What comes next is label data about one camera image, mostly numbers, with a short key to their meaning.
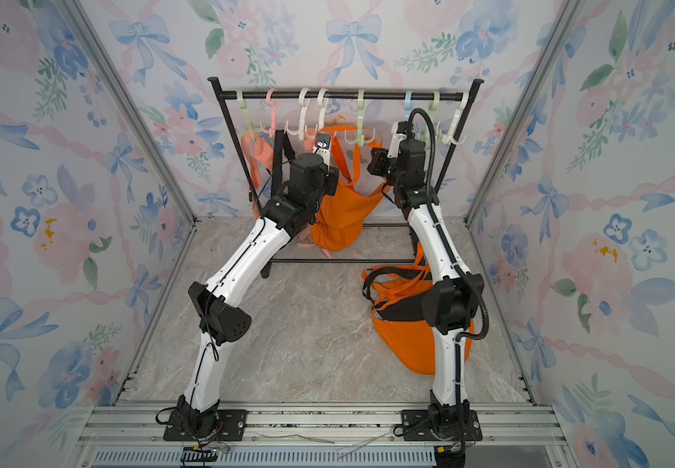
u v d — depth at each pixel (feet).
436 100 2.24
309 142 2.54
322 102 2.26
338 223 3.11
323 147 2.10
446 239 1.88
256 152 2.63
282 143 2.52
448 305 1.80
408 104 2.93
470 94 2.22
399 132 2.38
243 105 2.31
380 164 2.44
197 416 2.06
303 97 2.23
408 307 3.02
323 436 2.41
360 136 2.41
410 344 2.81
